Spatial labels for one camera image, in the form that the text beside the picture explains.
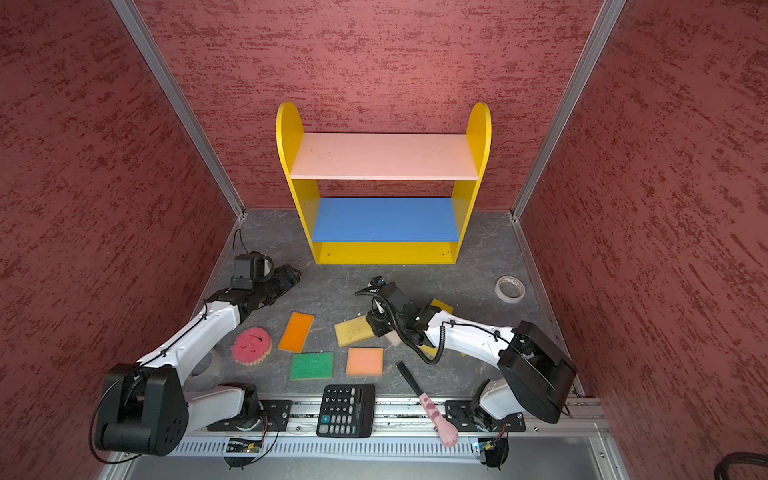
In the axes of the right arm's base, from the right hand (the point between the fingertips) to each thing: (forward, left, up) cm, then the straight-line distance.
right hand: (373, 322), depth 84 cm
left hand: (+11, +24, +4) cm, 27 cm away
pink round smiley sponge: (-5, +35, -3) cm, 35 cm away
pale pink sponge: (-3, -6, -4) cm, 8 cm away
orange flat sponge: (0, +24, -6) cm, 24 cm away
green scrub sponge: (-10, +18, -5) cm, 21 cm away
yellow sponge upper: (+8, -22, -7) cm, 25 cm away
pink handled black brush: (-26, -18, -5) cm, 32 cm away
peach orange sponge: (-10, +2, -5) cm, 11 cm away
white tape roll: (+13, -46, -6) cm, 48 cm away
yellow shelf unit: (+27, -4, +9) cm, 29 cm away
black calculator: (-22, +7, -4) cm, 23 cm away
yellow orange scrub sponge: (-1, +6, -5) cm, 8 cm away
